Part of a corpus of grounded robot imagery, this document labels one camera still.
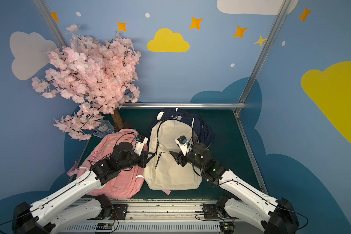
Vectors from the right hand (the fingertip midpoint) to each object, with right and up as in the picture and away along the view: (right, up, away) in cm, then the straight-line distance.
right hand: (177, 146), depth 75 cm
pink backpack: (-28, -22, +5) cm, 36 cm away
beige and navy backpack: (-7, -14, -1) cm, 15 cm away
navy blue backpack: (+20, +5, +27) cm, 34 cm away
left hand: (-12, -3, 0) cm, 12 cm away
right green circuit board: (+25, -42, -2) cm, 49 cm away
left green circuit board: (-37, -40, -3) cm, 54 cm away
